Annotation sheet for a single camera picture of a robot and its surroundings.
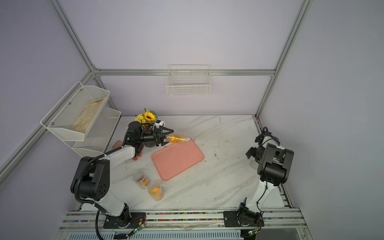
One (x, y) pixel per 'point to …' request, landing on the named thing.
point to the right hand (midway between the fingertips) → (252, 159)
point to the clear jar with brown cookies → (140, 178)
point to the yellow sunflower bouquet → (149, 116)
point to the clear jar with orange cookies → (156, 191)
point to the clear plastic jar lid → (254, 165)
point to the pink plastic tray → (174, 159)
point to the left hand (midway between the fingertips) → (172, 136)
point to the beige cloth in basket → (89, 110)
